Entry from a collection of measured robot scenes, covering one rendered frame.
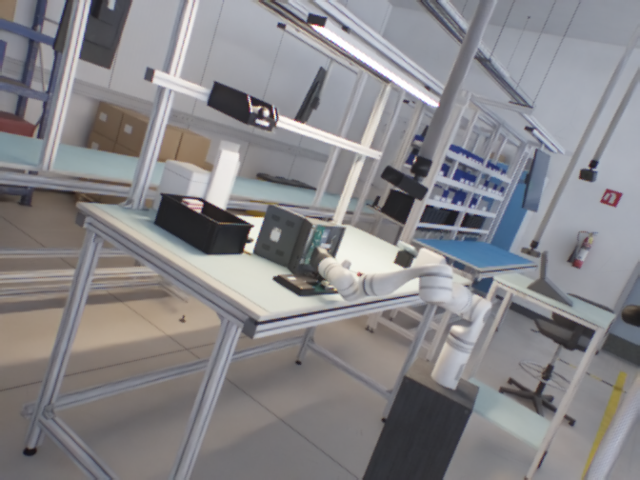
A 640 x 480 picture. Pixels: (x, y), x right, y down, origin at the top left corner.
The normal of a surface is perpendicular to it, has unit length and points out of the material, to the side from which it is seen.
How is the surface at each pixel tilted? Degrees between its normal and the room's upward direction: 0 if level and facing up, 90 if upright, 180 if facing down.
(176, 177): 90
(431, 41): 90
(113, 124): 90
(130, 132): 90
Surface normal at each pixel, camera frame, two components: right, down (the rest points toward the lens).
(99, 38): 0.75, 0.51
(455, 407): -0.37, 0.07
